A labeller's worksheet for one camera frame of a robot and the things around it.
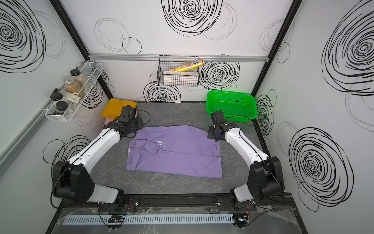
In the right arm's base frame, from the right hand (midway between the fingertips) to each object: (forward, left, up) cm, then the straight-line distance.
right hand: (213, 134), depth 86 cm
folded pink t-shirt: (+14, +73, -6) cm, 75 cm away
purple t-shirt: (-4, +21, -13) cm, 25 cm away
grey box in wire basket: (+26, +20, +21) cm, 39 cm away
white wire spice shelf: (+33, +79, +21) cm, 88 cm away
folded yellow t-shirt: (+21, +70, -2) cm, 73 cm away
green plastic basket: (+34, -22, -12) cm, 42 cm away
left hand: (+4, +44, +5) cm, 45 cm away
